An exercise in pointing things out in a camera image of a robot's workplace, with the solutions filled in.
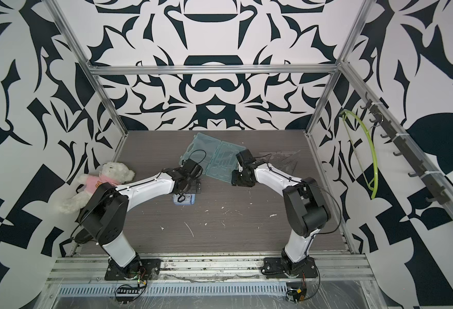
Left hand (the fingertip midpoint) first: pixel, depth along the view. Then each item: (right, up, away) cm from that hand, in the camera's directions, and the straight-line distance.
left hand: (188, 182), depth 93 cm
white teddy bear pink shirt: (-34, +5, -4) cm, 35 cm away
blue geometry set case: (+2, -4, -17) cm, 18 cm away
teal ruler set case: (+13, +10, +14) cm, 22 cm away
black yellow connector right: (+44, -38, -22) cm, 62 cm away
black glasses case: (-41, -20, -13) cm, 47 cm away
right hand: (+22, +2, 0) cm, 22 cm away
